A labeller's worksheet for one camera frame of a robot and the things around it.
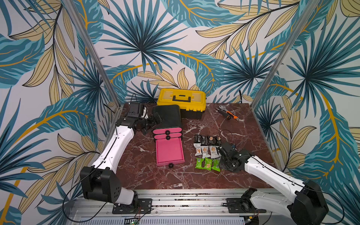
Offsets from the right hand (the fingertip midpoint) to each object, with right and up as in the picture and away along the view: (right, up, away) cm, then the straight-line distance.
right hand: (223, 164), depth 83 cm
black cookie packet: (-13, +13, +15) cm, 24 cm away
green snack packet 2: (-8, -1, +5) cm, 9 cm away
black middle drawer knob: (-33, +15, +7) cm, 37 cm away
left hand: (-37, +24, -3) cm, 44 cm away
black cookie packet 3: (-4, +12, +15) cm, 20 cm away
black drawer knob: (-33, +19, +3) cm, 38 cm away
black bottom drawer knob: (-31, -1, +3) cm, 31 cm away
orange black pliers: (+15, +32, +31) cm, 47 cm away
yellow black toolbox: (-17, +39, +17) cm, 46 cm away
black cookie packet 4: (0, +12, +13) cm, 18 cm away
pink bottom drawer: (-33, +5, +12) cm, 35 cm away
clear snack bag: (-14, +9, +11) cm, 20 cm away
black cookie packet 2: (-8, +12, +14) cm, 21 cm away
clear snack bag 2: (-9, +6, +9) cm, 14 cm away
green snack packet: (-14, 0, +3) cm, 14 cm away
